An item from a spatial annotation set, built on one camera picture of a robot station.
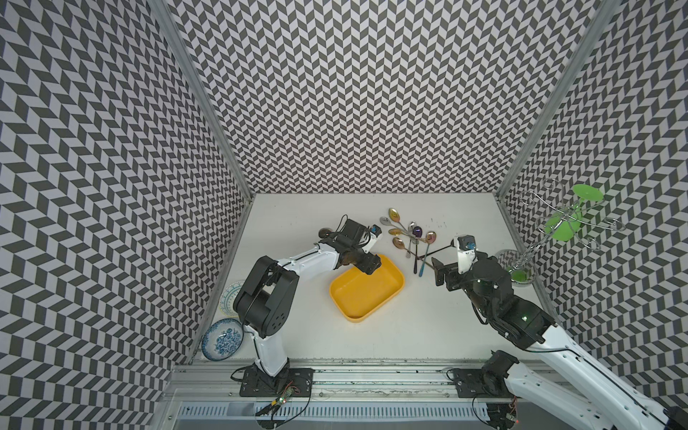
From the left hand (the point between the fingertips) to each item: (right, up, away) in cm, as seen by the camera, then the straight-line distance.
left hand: (370, 259), depth 92 cm
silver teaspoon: (+8, +12, +19) cm, 24 cm away
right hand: (+21, +3, -18) cm, 28 cm away
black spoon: (-18, +9, +13) cm, 24 cm away
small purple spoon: (+19, +9, +13) cm, 25 cm away
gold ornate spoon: (+12, +9, +16) cm, 21 cm away
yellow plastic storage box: (-4, -12, -3) cm, 13 cm away
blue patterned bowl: (-46, -22, -12) cm, 52 cm away
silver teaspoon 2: (+17, +12, +13) cm, 25 cm away
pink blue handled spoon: (+24, +6, +10) cm, 26 cm away
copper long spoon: (+12, +5, +11) cm, 16 cm away
